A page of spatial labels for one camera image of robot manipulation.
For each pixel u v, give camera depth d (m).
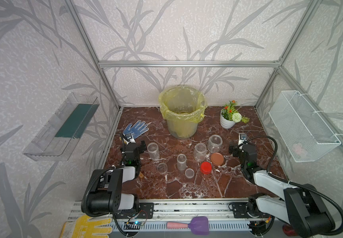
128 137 0.77
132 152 0.68
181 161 0.79
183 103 1.04
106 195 0.43
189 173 0.86
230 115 0.97
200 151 0.82
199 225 0.69
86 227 0.69
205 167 0.86
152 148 0.89
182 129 0.97
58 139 0.64
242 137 0.76
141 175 0.84
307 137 0.63
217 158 0.91
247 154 0.67
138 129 1.07
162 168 0.89
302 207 0.42
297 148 0.74
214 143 0.91
